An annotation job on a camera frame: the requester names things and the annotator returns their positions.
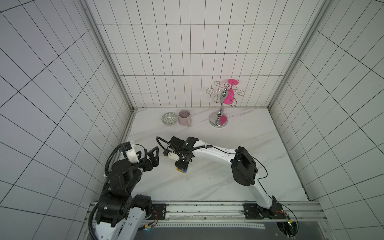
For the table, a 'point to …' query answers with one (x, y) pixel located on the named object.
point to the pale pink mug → (184, 118)
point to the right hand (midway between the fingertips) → (180, 159)
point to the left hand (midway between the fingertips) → (150, 153)
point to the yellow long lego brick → (178, 169)
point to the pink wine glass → (230, 99)
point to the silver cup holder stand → (219, 119)
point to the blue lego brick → (184, 170)
